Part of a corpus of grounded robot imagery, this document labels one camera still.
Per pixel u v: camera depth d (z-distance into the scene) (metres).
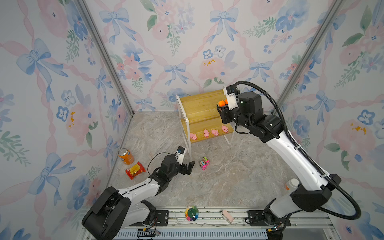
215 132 0.86
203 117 0.73
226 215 0.74
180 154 0.74
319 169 0.40
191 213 0.75
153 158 0.72
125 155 0.85
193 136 0.84
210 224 0.73
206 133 0.85
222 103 0.64
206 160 0.92
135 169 0.88
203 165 0.90
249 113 0.47
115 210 0.42
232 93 0.55
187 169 0.77
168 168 0.65
